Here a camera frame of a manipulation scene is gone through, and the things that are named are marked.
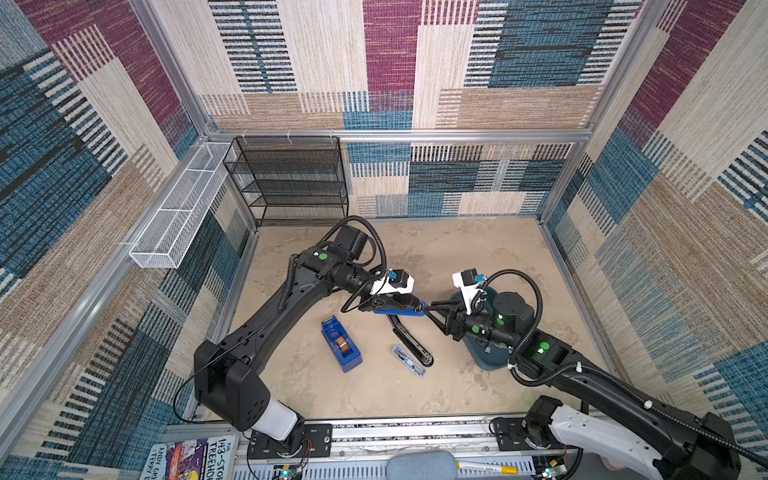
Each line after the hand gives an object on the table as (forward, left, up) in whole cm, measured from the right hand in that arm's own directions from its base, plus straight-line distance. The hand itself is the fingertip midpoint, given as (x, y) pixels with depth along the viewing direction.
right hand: (428, 313), depth 71 cm
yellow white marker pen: (-29, -16, -21) cm, 39 cm away
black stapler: (-2, +1, -20) cm, 20 cm away
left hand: (+4, +6, +2) cm, 8 cm away
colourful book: (-25, +53, -19) cm, 62 cm away
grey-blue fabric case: (-28, +2, -18) cm, 33 cm away
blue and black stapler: (0, +5, +1) cm, 6 cm away
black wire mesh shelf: (+57, +43, -3) cm, 71 cm away
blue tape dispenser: (-1, +22, -15) cm, 27 cm away
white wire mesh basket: (+15, +62, +12) cm, 65 cm away
